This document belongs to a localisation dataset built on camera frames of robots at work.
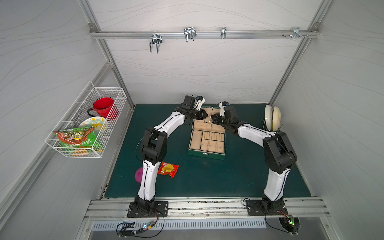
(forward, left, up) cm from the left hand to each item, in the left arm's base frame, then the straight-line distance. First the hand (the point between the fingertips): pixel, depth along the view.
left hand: (207, 114), depth 95 cm
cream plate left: (-1, -39, 0) cm, 39 cm away
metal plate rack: (-3, -36, -2) cm, 36 cm away
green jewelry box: (-12, 0, -11) cm, 16 cm away
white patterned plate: (-23, +52, +18) cm, 59 cm away
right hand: (0, -3, -1) cm, 3 cm away
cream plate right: (-3, -44, -1) cm, 44 cm away
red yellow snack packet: (-31, +24, -13) cm, 42 cm away
